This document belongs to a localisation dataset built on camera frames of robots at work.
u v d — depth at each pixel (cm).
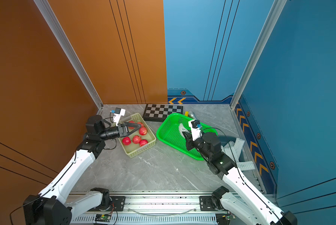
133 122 106
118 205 74
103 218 72
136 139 93
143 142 92
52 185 42
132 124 64
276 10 71
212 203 67
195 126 59
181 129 67
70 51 86
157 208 73
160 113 111
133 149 93
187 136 64
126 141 93
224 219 71
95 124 56
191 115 109
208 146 52
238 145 84
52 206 38
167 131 102
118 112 66
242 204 55
